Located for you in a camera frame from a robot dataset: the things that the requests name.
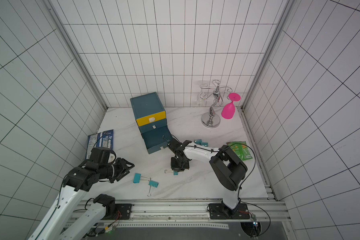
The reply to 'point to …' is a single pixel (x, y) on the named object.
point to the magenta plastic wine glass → (228, 111)
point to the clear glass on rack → (201, 100)
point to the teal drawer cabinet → (149, 112)
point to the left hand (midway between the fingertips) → (131, 170)
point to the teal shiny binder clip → (153, 184)
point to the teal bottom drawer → (157, 139)
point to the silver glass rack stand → (211, 120)
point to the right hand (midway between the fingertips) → (171, 171)
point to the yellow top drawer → (151, 118)
